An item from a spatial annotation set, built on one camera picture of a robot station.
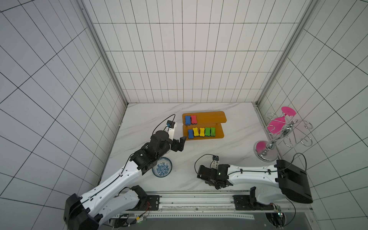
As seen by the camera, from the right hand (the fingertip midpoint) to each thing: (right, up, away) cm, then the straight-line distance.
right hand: (205, 181), depth 81 cm
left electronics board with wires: (-33, -12, -13) cm, 38 cm away
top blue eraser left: (-10, +35, +7) cm, 37 cm away
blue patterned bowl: (-25, +7, +3) cm, 26 cm away
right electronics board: (+33, -12, -14) cm, 37 cm away
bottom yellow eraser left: (-5, +26, +18) cm, 32 cm away
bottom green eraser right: (+8, +26, +19) cm, 33 cm away
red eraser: (-6, +35, +9) cm, 37 cm away
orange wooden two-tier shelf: (+2, +30, +24) cm, 38 cm away
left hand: (-17, +26, -5) cm, 32 cm away
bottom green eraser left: (+4, +27, +18) cm, 32 cm away
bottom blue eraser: (-8, +25, +16) cm, 31 cm away
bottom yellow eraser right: (0, +26, +17) cm, 32 cm away
